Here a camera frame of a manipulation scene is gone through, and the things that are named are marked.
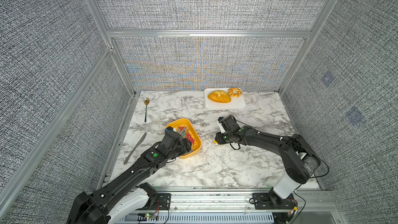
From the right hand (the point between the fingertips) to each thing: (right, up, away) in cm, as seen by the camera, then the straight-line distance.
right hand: (216, 134), depth 91 cm
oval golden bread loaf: (+5, +24, +22) cm, 32 cm away
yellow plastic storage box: (-18, +6, +6) cm, 20 cm away
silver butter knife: (-47, -6, +4) cm, 47 cm away
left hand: (-15, -3, -11) cm, 19 cm away
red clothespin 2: (-16, -3, +4) cm, 17 cm away
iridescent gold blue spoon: (-49, +20, +22) cm, 57 cm away
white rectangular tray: (+17, +19, +23) cm, 34 cm away
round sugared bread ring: (+18, +27, +29) cm, 43 cm away
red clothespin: (-21, +3, +7) cm, 22 cm away
